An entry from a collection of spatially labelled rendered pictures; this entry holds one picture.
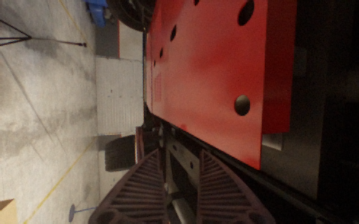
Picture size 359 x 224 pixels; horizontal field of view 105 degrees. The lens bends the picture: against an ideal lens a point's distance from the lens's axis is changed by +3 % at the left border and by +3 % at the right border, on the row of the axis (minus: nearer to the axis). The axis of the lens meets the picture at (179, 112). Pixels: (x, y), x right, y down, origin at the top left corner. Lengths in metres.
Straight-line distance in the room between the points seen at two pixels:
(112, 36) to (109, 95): 3.27
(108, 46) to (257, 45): 9.04
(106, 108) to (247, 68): 8.63
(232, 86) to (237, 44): 0.06
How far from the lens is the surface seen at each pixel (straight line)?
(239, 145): 0.23
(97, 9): 7.69
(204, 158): 0.17
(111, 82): 8.78
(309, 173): 0.29
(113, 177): 9.77
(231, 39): 0.26
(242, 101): 0.48
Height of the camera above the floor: 1.44
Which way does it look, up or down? 21 degrees up
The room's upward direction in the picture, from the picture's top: 89 degrees clockwise
